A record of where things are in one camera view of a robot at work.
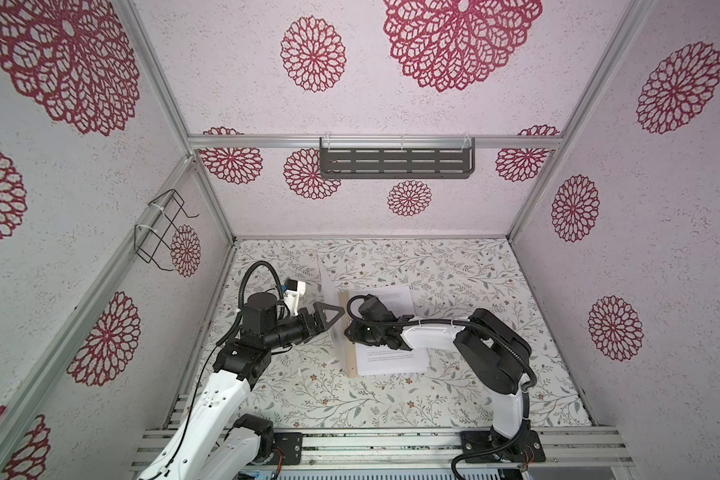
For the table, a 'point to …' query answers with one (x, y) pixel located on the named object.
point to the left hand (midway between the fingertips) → (335, 321)
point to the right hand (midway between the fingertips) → (344, 328)
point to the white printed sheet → (377, 360)
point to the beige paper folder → (331, 280)
